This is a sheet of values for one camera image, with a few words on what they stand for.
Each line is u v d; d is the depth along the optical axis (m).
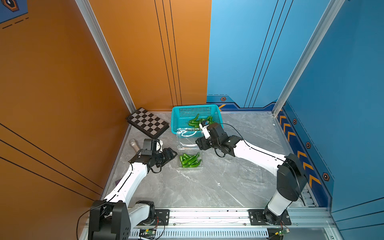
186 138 1.03
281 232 0.70
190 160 0.89
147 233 0.72
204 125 0.74
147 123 1.09
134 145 0.96
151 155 0.65
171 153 0.77
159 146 0.71
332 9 0.70
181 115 1.16
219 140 0.63
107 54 0.86
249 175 0.87
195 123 1.11
